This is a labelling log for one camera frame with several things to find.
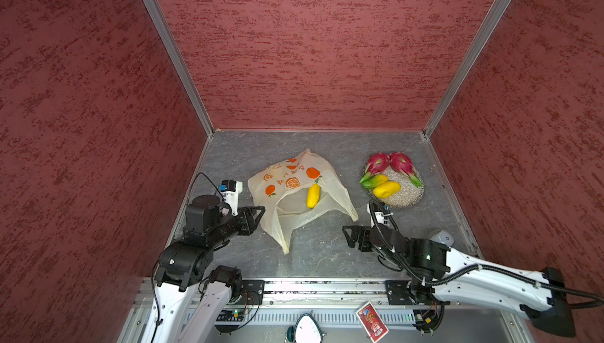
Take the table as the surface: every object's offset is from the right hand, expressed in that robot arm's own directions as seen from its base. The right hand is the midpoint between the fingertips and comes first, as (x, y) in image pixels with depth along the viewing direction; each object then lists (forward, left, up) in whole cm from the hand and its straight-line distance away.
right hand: (352, 236), depth 75 cm
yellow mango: (+21, -18, -7) cm, 29 cm away
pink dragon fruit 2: (+33, -27, -5) cm, 42 cm away
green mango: (+25, -12, -7) cm, 29 cm away
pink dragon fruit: (+32, -15, -4) cm, 36 cm away
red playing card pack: (-23, -4, -10) cm, 25 cm away
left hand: (+2, +29, +12) cm, 31 cm away
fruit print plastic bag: (+14, +24, +4) cm, 28 cm away
